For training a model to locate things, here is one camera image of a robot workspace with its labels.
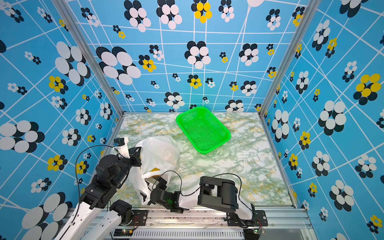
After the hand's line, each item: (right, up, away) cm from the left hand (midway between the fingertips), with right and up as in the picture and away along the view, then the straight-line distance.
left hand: (141, 145), depth 70 cm
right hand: (0, -23, +10) cm, 25 cm away
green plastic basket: (+31, +6, +39) cm, 50 cm away
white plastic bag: (+6, -7, +13) cm, 15 cm away
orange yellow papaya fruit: (+6, -12, +1) cm, 13 cm away
